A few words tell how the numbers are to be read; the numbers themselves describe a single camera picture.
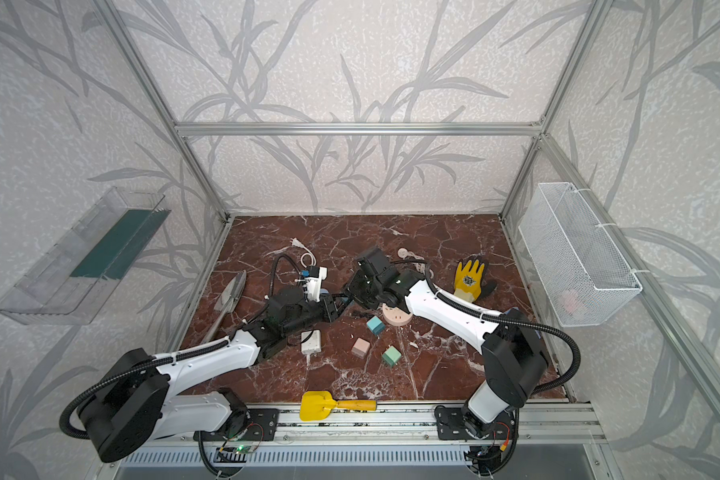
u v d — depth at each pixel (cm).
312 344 84
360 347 85
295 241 109
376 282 62
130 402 41
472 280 99
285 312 62
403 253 104
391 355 83
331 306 74
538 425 75
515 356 43
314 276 74
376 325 89
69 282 64
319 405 76
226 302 95
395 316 90
